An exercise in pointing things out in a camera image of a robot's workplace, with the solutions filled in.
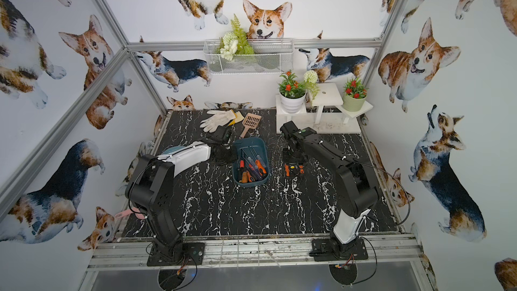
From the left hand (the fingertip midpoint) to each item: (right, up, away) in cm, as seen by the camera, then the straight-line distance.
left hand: (238, 154), depth 96 cm
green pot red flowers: (+54, +27, -4) cm, 61 cm away
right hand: (+24, -2, -7) cm, 25 cm away
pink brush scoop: (-38, -23, -14) cm, 47 cm away
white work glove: (-18, +15, +17) cm, 28 cm away
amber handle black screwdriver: (+4, -10, -6) cm, 12 cm away
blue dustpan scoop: (-37, 0, +7) cm, 37 cm away
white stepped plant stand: (+43, +21, +10) cm, 49 cm away
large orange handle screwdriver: (+30, -7, -3) cm, 31 cm away
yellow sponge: (-3, +18, +21) cm, 28 cm away
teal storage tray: (+5, +5, +10) cm, 12 cm away
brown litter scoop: (+4, +16, +21) cm, 27 cm away
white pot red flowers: (+25, +28, -8) cm, 38 cm away
